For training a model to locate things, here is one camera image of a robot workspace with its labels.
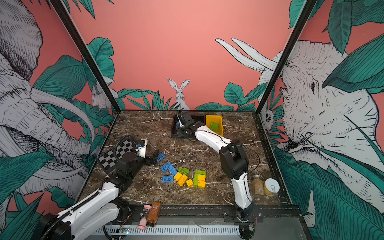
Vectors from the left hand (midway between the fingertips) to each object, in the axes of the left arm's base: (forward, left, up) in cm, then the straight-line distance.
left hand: (151, 145), depth 82 cm
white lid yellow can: (-22, -65, -10) cm, 69 cm away
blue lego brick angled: (-6, -6, -15) cm, 18 cm away
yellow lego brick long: (-15, -16, -15) cm, 27 cm away
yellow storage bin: (+27, -40, -9) cm, 49 cm away
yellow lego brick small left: (-13, -14, -13) cm, 23 cm away
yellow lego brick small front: (-18, -21, -13) cm, 30 cm away
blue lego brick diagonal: (-9, -10, -14) cm, 20 cm away
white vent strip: (-38, -10, -15) cm, 42 cm away
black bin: (+6, -14, +5) cm, 16 cm away
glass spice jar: (-20, -58, -11) cm, 63 cm away
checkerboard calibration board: (-1, +28, -13) cm, 31 cm away
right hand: (+13, -14, -1) cm, 19 cm away
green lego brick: (-9, -18, -16) cm, 25 cm away
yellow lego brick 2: (-18, -27, -13) cm, 35 cm away
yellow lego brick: (-14, -28, -15) cm, 35 cm away
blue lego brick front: (-14, -8, -16) cm, 22 cm away
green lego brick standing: (-16, -24, -14) cm, 32 cm away
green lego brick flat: (-10, -28, -15) cm, 33 cm away
